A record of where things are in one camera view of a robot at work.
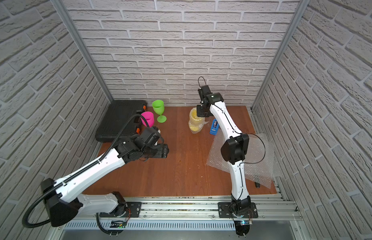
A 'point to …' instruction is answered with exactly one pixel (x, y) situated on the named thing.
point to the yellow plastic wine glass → (195, 123)
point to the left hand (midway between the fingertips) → (165, 148)
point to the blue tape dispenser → (215, 127)
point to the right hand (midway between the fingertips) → (205, 113)
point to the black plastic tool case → (116, 115)
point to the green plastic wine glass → (158, 107)
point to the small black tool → (257, 185)
